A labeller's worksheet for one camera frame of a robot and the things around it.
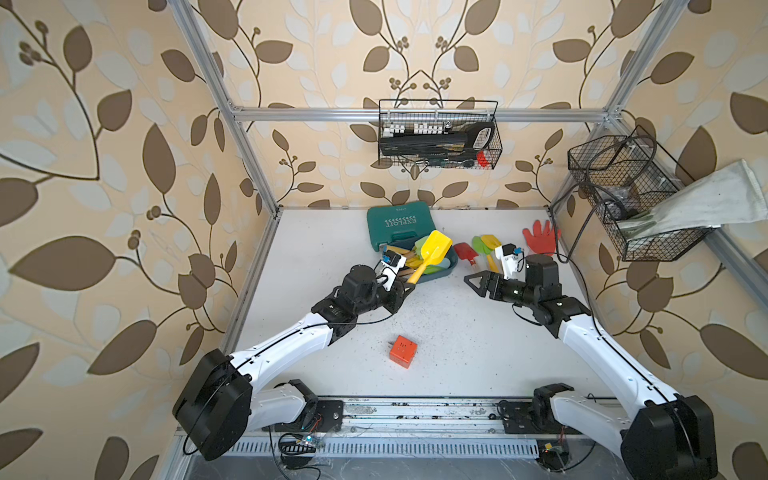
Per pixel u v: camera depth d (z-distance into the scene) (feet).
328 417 2.43
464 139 2.64
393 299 2.30
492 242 3.57
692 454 1.29
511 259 2.40
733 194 1.87
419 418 2.47
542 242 3.58
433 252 2.64
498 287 2.30
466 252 3.43
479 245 3.56
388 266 2.22
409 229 3.59
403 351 2.64
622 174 2.77
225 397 1.33
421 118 2.99
